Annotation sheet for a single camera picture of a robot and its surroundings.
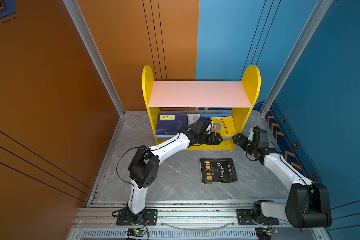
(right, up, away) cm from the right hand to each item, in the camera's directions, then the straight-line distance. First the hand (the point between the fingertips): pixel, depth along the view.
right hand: (236, 139), depth 88 cm
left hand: (-12, +1, -4) cm, 13 cm away
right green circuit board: (+7, -42, -18) cm, 47 cm away
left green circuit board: (-54, -43, -18) cm, 71 cm away
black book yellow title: (-11, -18, 0) cm, 21 cm away
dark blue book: (-39, +10, -1) cm, 40 cm away
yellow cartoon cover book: (-6, +8, +3) cm, 11 cm away
